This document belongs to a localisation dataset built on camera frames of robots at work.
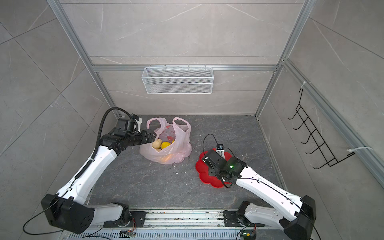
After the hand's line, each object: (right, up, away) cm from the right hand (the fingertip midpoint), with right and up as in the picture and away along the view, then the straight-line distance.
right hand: (215, 166), depth 76 cm
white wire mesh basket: (-22, +53, +24) cm, 62 cm away
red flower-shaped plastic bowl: (-6, -6, +14) cm, 16 cm away
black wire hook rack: (+44, +8, -17) cm, 48 cm away
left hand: (-35, +17, +2) cm, 39 cm away
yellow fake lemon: (-30, +9, +20) cm, 37 cm away
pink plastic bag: (-20, +18, +11) cm, 29 cm away
